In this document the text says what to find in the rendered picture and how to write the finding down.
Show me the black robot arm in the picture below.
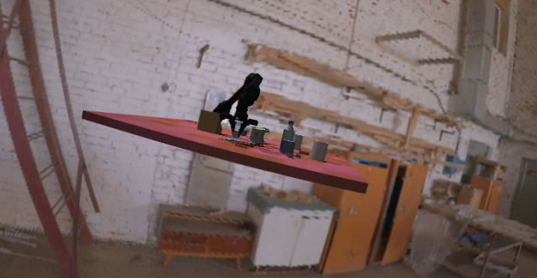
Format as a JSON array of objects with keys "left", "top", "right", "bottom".
[{"left": 212, "top": 73, "right": 263, "bottom": 117}]

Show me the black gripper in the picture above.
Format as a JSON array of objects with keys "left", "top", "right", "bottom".
[{"left": 221, "top": 105, "right": 258, "bottom": 136}]

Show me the grey bottle with blue cap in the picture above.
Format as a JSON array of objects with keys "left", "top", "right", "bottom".
[{"left": 281, "top": 121, "right": 295, "bottom": 141}]

